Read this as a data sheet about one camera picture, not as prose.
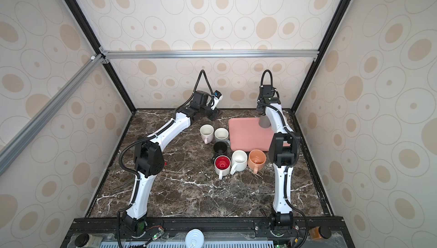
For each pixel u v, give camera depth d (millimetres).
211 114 836
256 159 921
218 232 730
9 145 520
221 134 979
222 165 919
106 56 909
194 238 669
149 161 571
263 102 749
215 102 776
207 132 991
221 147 906
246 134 1129
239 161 876
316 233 674
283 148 594
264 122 1066
